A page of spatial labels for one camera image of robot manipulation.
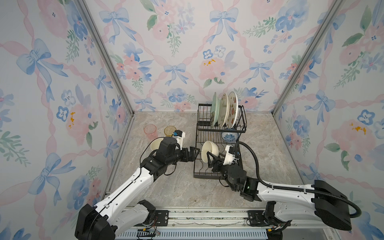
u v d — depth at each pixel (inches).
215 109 52.9
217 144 30.2
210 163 27.1
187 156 26.1
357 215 16.5
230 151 26.0
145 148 39.3
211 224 28.8
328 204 16.4
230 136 39.8
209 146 29.3
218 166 25.8
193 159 26.1
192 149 26.6
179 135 26.7
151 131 40.6
